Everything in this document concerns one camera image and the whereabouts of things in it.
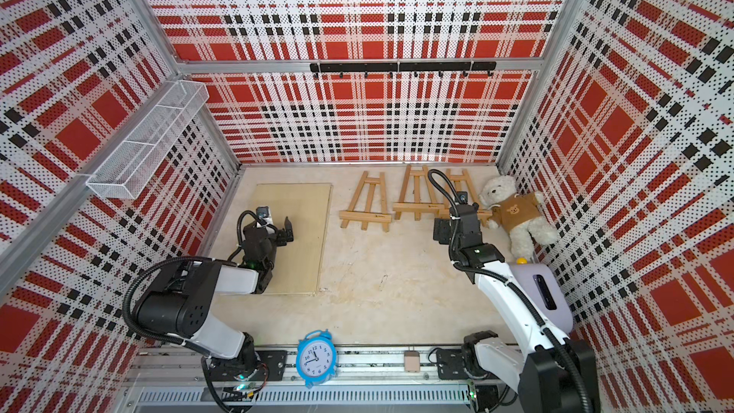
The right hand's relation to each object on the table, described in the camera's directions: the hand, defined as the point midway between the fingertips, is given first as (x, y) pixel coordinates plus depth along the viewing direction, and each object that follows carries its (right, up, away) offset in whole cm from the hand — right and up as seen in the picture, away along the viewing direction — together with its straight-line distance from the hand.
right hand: (457, 222), depth 84 cm
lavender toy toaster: (+24, -17, -6) cm, 30 cm away
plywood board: (-50, -14, +9) cm, 53 cm away
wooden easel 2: (-28, +4, +24) cm, 37 cm away
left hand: (-58, 0, +10) cm, 59 cm away
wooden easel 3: (-8, +8, +27) cm, 30 cm away
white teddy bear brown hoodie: (+24, +2, +12) cm, 27 cm away
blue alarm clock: (-40, -34, -11) cm, 54 cm away
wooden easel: (-5, +10, -14) cm, 18 cm away
